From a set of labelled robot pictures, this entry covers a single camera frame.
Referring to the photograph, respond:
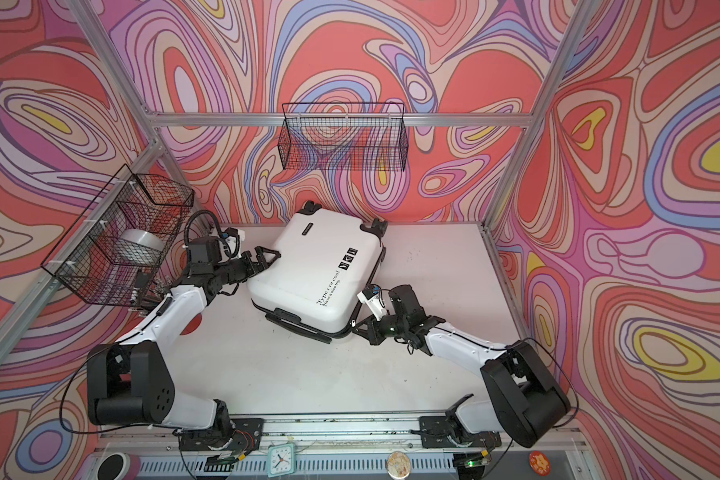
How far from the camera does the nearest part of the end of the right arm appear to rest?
2.13 ft

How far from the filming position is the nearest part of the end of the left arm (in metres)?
0.64

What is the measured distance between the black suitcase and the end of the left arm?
0.03m

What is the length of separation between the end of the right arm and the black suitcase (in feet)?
0.29

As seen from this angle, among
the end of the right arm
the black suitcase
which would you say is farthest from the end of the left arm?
the end of the right arm

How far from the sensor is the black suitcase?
0.77 meters
